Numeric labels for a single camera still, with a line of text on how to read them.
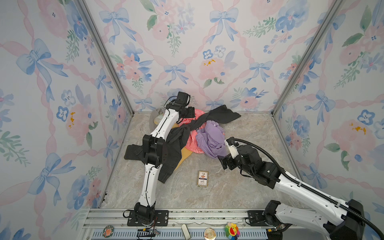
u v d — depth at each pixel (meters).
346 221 0.39
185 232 0.68
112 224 0.72
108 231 0.70
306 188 0.46
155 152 0.62
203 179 0.86
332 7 0.70
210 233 0.70
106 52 0.86
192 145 0.93
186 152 0.95
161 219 0.74
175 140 0.86
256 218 0.73
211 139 0.95
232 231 0.69
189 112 0.90
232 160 0.66
